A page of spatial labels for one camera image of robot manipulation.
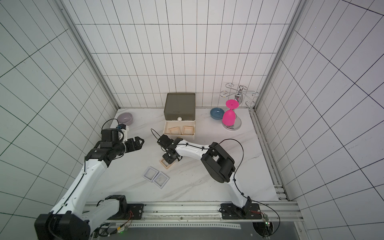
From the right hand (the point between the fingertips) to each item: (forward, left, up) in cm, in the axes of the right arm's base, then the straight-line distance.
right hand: (166, 158), depth 91 cm
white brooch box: (-10, +8, 0) cm, 13 cm away
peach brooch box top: (-5, -1, +1) cm, 5 cm away
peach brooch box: (+16, -4, +8) cm, 18 cm away
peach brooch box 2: (+19, -12, +5) cm, 23 cm away
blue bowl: (+39, -33, +1) cm, 51 cm away
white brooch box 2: (-13, +1, 0) cm, 13 cm away
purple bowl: (+28, +36, +4) cm, 46 cm away
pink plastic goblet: (+22, -38, +17) cm, 47 cm away
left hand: (0, +14, +15) cm, 21 cm away
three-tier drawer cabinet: (+21, -7, +18) cm, 28 cm away
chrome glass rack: (+30, -43, +26) cm, 59 cm away
